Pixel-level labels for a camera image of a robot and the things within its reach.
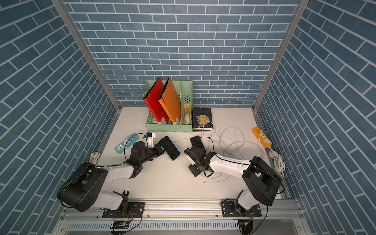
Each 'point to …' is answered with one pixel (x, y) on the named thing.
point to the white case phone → (170, 149)
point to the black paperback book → (200, 115)
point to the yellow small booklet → (187, 114)
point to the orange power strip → (263, 138)
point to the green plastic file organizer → (184, 89)
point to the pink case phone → (197, 141)
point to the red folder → (151, 99)
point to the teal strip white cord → (94, 157)
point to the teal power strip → (128, 142)
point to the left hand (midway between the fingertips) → (172, 146)
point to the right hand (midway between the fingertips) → (194, 168)
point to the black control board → (120, 224)
